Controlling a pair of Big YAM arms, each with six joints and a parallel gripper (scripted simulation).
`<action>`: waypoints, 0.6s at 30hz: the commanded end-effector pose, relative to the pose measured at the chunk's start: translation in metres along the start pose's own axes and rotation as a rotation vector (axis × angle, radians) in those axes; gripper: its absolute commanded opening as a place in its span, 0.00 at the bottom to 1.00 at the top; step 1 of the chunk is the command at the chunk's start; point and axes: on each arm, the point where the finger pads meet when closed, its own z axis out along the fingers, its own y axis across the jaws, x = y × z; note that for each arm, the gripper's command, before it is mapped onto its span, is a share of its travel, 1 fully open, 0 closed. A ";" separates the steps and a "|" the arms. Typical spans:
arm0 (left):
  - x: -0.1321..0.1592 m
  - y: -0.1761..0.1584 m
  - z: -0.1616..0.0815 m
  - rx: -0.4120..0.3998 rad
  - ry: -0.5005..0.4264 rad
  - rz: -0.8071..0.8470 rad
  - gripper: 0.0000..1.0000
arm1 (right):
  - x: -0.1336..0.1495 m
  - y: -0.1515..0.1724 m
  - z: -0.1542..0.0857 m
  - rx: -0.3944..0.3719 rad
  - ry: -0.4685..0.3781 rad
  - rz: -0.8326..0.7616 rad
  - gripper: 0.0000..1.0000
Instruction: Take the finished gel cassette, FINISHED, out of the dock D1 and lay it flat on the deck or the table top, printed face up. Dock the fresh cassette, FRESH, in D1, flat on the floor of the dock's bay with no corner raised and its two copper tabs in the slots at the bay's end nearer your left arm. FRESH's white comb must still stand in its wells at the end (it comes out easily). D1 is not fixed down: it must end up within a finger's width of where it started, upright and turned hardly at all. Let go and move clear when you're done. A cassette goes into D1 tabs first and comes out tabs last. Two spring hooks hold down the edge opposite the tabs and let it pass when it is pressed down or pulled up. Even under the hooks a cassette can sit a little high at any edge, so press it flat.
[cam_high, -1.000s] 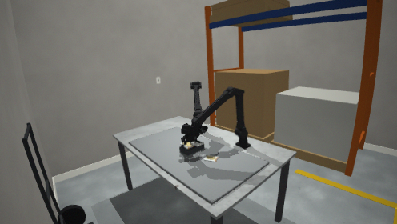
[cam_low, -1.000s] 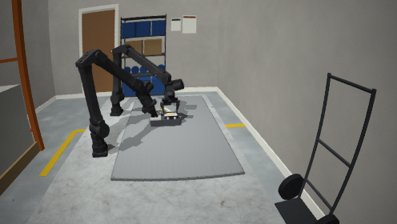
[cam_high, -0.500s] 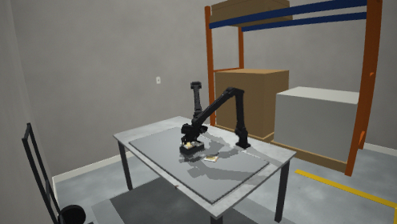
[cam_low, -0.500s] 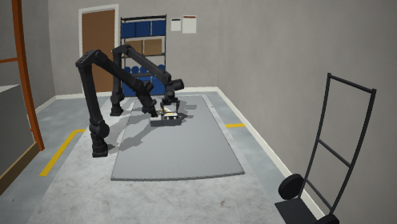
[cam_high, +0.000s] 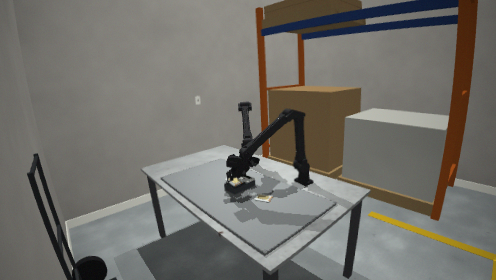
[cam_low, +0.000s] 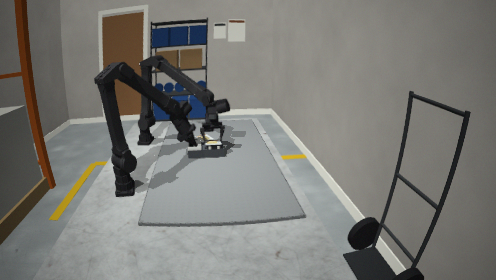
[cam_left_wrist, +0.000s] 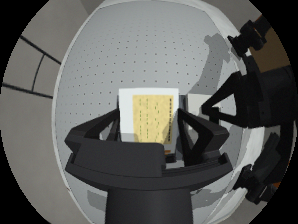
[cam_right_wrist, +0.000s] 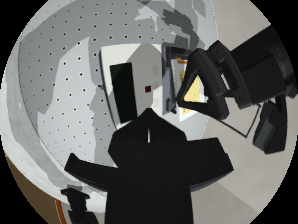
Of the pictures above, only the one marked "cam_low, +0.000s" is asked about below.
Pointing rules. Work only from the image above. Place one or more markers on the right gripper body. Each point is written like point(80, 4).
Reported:
point(184, 131)

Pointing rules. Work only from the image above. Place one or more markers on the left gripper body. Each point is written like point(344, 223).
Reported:
point(212, 126)

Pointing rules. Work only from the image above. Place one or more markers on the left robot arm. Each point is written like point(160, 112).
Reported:
point(147, 119)

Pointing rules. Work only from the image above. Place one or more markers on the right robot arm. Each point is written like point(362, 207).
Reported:
point(106, 85)

